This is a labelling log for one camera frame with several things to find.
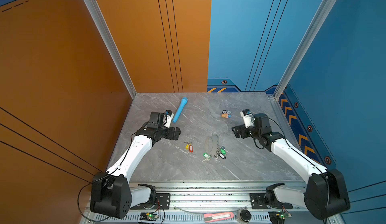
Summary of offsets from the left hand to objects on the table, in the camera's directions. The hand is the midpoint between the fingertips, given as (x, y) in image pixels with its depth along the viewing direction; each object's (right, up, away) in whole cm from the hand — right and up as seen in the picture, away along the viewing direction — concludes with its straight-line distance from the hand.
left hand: (172, 128), depth 85 cm
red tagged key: (+10, -13, +6) cm, 18 cm away
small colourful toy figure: (+35, +8, +20) cm, 41 cm away
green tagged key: (+21, -17, +2) cm, 27 cm away
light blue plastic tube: (+4, +18, +27) cm, 32 cm away
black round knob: (+34, -33, -23) cm, 53 cm away
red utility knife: (+22, -39, -16) cm, 48 cm away
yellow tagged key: (+8, -12, +7) cm, 16 cm away
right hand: (+38, +1, +1) cm, 38 cm away
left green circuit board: (-9, -40, -15) cm, 44 cm away
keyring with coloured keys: (+24, -14, +6) cm, 28 cm away
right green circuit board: (+54, -39, -16) cm, 68 cm away
